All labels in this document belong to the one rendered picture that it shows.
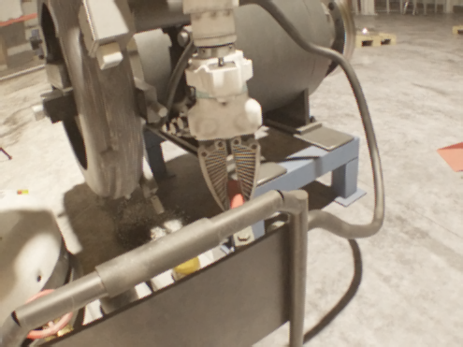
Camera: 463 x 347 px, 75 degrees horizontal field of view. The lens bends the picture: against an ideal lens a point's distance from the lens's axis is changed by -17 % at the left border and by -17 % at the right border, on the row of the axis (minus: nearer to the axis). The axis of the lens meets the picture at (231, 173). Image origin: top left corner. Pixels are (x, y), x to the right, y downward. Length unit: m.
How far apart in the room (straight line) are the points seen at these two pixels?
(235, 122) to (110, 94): 0.36
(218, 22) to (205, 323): 0.38
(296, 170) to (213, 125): 0.66
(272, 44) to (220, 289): 0.82
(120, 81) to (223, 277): 0.50
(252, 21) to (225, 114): 0.62
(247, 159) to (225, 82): 0.16
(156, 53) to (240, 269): 0.74
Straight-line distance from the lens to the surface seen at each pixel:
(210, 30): 0.46
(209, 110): 0.48
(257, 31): 1.08
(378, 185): 0.98
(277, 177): 1.08
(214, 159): 0.53
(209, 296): 0.43
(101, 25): 0.69
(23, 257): 0.87
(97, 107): 0.79
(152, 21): 0.75
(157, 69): 1.04
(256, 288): 0.48
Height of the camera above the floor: 0.77
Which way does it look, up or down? 28 degrees down
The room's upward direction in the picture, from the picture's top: 7 degrees counter-clockwise
